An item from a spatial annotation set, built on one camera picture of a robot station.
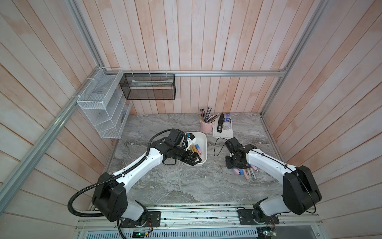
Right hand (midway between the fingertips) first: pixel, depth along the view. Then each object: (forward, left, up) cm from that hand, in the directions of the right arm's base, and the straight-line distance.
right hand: (230, 163), depth 89 cm
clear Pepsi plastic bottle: (+32, -2, +1) cm, 32 cm away
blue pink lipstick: (+11, +19, -2) cm, 22 cm away
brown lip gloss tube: (-5, -9, -3) cm, 11 cm away
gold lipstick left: (+12, +24, -1) cm, 27 cm away
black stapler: (+29, +3, +1) cm, 29 cm away
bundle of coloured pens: (+32, +14, +7) cm, 35 cm away
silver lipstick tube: (-5, -14, -3) cm, 15 cm away
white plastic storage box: (+19, +17, -3) cm, 26 cm away
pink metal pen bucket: (+27, +14, +1) cm, 30 cm away
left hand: (-5, +23, +12) cm, 26 cm away
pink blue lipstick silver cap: (-4, -3, -2) cm, 6 cm away
